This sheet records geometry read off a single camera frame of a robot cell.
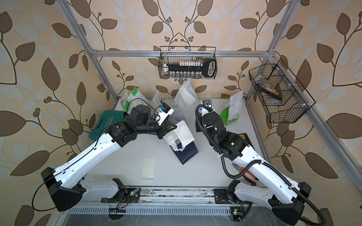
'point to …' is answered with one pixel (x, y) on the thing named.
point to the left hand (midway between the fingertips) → (173, 123)
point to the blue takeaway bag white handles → (156, 100)
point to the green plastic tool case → (108, 117)
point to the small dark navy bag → (123, 100)
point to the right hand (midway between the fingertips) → (201, 114)
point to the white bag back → (187, 98)
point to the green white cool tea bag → (135, 98)
